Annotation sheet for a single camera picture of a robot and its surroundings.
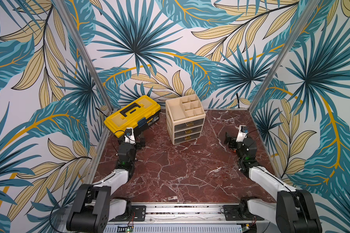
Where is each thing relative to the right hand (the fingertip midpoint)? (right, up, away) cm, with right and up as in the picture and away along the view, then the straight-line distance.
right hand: (236, 132), depth 85 cm
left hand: (-59, -1, 0) cm, 59 cm away
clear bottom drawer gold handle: (-28, -4, +11) cm, 30 cm away
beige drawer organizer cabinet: (-30, +9, -2) cm, 31 cm away
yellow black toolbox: (-57, +12, +10) cm, 59 cm away
